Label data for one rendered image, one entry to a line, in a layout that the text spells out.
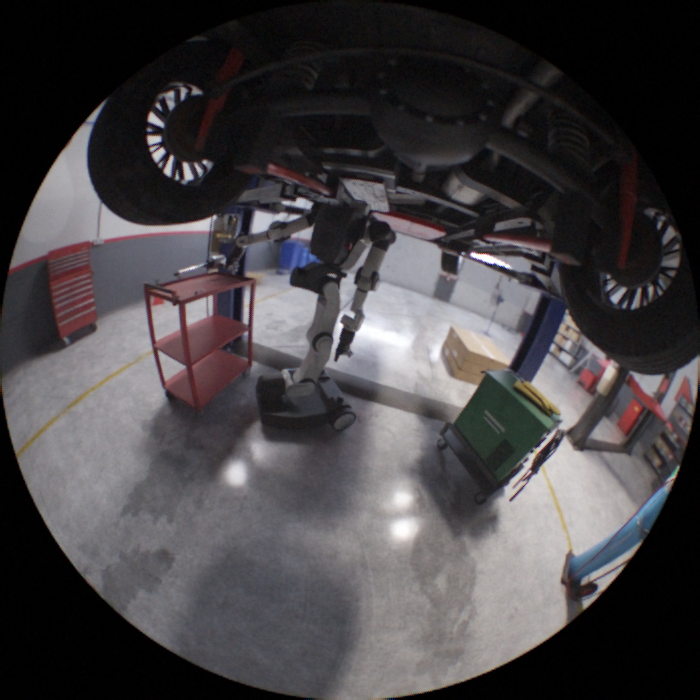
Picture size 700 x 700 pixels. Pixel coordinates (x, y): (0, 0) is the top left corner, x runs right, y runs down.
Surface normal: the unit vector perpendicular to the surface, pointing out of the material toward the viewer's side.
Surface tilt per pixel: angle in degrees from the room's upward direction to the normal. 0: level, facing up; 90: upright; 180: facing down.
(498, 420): 86
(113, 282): 90
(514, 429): 86
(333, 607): 0
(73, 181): 90
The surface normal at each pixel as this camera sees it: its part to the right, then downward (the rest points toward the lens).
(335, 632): 0.22, -0.87
